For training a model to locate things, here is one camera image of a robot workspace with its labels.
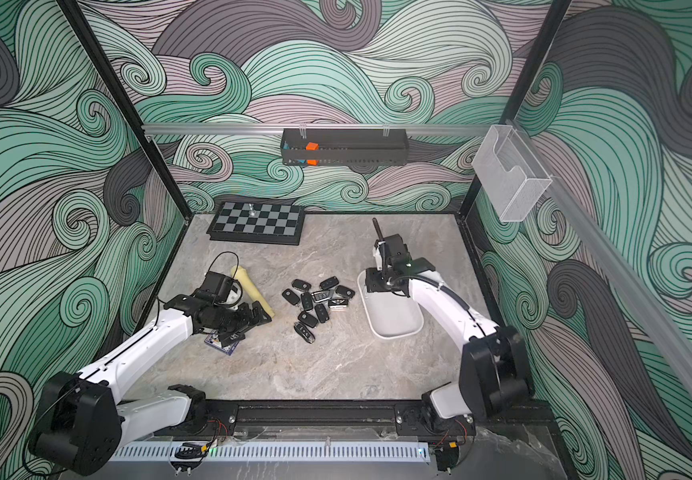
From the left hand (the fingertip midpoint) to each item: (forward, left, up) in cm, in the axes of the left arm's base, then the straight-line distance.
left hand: (260, 324), depth 82 cm
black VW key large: (+13, -6, -7) cm, 16 cm away
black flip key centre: (+11, -12, -8) cm, 18 cm away
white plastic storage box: (+6, -38, -6) cm, 39 cm away
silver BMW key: (+13, -16, -7) cm, 22 cm away
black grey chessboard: (+43, +3, -5) cm, 44 cm away
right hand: (+12, -34, +4) cm, 36 cm away
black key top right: (+17, -19, -6) cm, 26 cm away
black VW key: (+5, -13, -7) cm, 15 cm away
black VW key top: (+17, -9, -7) cm, 21 cm away
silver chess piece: (+47, +12, -3) cm, 49 cm away
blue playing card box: (-2, +15, -7) cm, 16 cm away
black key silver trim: (+1, -12, -7) cm, 14 cm away
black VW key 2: (+15, -24, -7) cm, 29 cm away
